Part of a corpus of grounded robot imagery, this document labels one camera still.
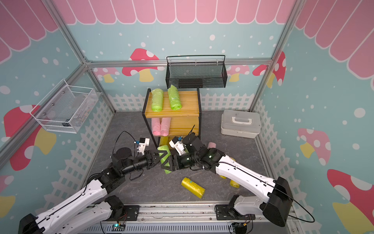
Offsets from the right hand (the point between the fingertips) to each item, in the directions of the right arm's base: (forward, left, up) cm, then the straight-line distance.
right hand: (166, 166), depth 66 cm
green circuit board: (-21, +26, -25) cm, 42 cm away
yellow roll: (+27, +7, -19) cm, 33 cm away
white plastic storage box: (+35, -47, -12) cm, 60 cm away
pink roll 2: (+24, +9, -2) cm, 26 cm away
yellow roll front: (-5, -15, -20) cm, 25 cm away
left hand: (+5, 0, 0) cm, 5 cm away
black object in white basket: (+17, +48, +11) cm, 52 cm away
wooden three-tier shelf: (+34, -8, -7) cm, 36 cm away
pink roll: (+25, +3, -1) cm, 25 cm away
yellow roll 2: (-1, -35, -21) cm, 41 cm away
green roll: (+8, +1, +2) cm, 9 cm away
